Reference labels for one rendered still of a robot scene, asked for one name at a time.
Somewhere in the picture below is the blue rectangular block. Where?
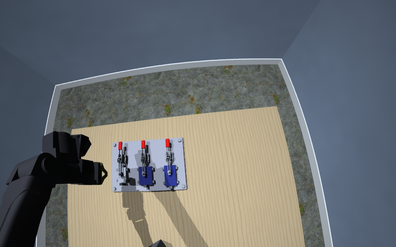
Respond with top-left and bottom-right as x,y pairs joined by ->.
139,166 -> 153,185
164,165 -> 177,186

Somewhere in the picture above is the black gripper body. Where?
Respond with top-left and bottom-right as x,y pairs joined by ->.
71,162 -> 101,185

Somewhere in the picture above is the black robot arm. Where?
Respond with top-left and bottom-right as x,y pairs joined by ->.
0,131 -> 94,247

